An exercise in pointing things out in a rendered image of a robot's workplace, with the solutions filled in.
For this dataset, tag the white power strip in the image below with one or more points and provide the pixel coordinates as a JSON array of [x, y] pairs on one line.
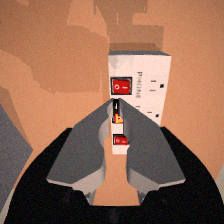
[[140, 78]]

